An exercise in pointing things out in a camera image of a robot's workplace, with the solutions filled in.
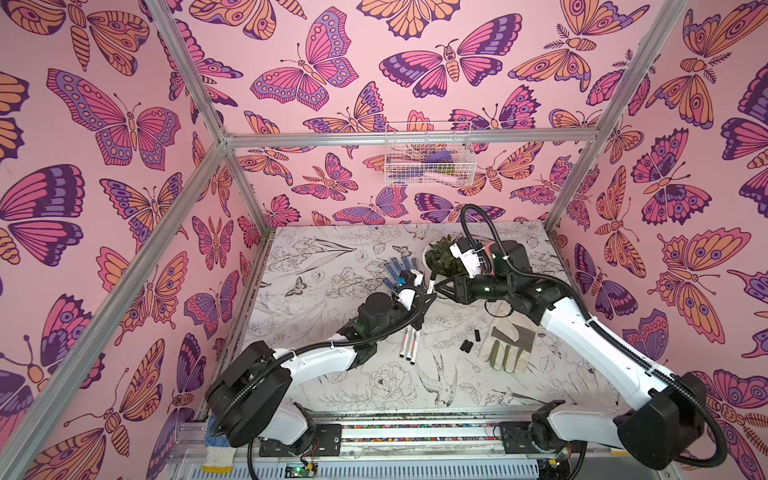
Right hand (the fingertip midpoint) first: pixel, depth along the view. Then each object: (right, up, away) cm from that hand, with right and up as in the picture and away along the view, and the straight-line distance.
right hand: (440, 281), depth 74 cm
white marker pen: (-2, 0, -1) cm, 2 cm away
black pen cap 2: (+11, -21, +16) cm, 29 cm away
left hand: (-1, -3, +2) cm, 3 cm away
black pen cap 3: (+10, -21, +16) cm, 28 cm away
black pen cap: (+15, -18, +18) cm, 30 cm away
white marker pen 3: (-5, -18, +17) cm, 25 cm away
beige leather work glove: (+23, -20, +16) cm, 35 cm away
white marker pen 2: (-7, -21, +16) cm, 27 cm away
